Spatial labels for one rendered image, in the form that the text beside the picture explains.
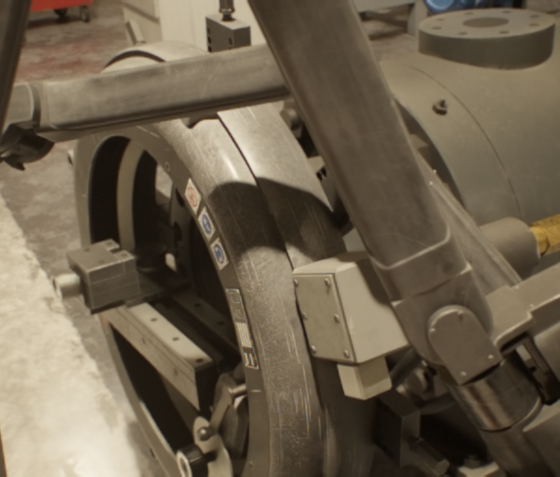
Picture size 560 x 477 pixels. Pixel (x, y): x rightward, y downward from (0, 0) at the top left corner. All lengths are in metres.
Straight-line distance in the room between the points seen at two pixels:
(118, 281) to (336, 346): 0.53
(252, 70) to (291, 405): 0.39
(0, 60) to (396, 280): 0.27
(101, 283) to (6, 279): 1.59
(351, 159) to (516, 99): 0.88
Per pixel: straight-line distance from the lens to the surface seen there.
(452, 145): 1.32
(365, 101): 0.56
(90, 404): 2.29
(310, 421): 1.09
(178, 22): 5.13
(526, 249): 1.11
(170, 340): 1.32
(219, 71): 0.94
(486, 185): 1.32
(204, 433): 1.27
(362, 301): 0.96
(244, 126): 1.10
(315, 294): 0.98
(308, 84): 0.55
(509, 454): 0.72
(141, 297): 1.43
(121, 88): 0.97
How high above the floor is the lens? 1.25
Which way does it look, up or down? 25 degrees down
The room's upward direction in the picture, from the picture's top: 4 degrees counter-clockwise
